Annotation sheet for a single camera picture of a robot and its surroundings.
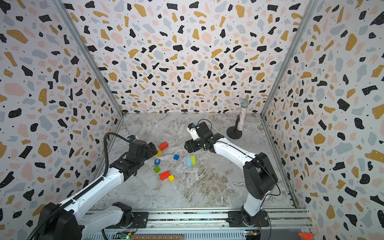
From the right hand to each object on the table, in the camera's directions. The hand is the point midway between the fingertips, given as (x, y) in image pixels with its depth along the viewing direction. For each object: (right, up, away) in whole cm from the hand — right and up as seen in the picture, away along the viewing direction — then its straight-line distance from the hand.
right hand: (186, 141), depth 86 cm
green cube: (-19, -18, +6) cm, 27 cm away
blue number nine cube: (-19, -13, +9) cm, 25 cm away
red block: (-17, -5, +16) cm, 24 cm away
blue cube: (-8, -11, +11) cm, 18 cm away
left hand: (-21, -3, -3) cm, 21 cm away
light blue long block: (+1, -14, +9) cm, 16 cm away
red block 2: (-13, -20, +2) cm, 24 cm away
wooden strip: (-11, -41, -18) cm, 47 cm away
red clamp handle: (+57, -41, -18) cm, 73 cm away
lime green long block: (+4, -13, +9) cm, 16 cm away
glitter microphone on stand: (+34, +5, +23) cm, 41 cm away
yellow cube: (-9, -22, +2) cm, 23 cm away
